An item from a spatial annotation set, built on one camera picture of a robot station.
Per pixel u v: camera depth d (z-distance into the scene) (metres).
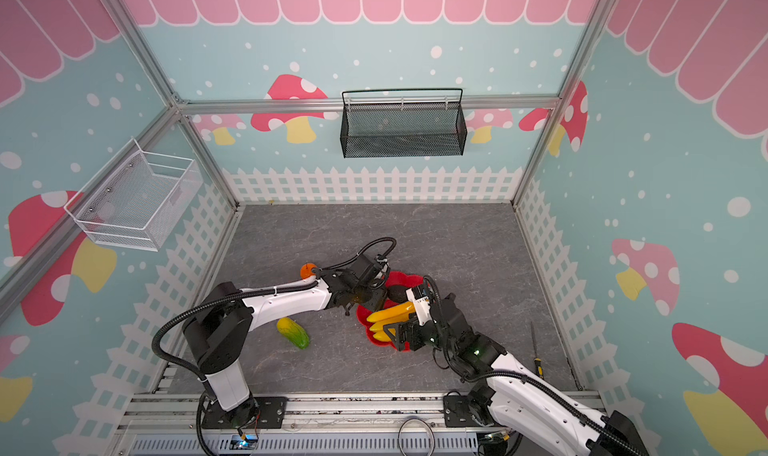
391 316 0.87
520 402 0.50
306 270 0.97
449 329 0.57
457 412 0.74
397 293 0.89
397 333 0.69
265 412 0.75
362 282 0.71
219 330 0.47
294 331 0.84
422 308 0.70
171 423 0.74
